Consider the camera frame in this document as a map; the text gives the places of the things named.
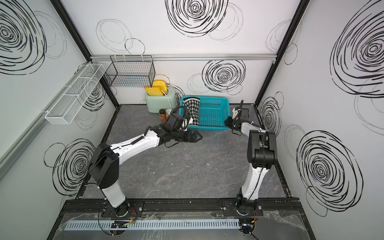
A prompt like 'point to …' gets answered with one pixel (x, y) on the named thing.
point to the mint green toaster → (154, 103)
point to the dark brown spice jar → (162, 115)
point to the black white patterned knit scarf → (192, 105)
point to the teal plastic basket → (214, 113)
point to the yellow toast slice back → (161, 84)
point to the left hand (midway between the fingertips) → (197, 137)
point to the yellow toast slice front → (154, 91)
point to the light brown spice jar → (168, 111)
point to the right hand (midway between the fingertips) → (227, 121)
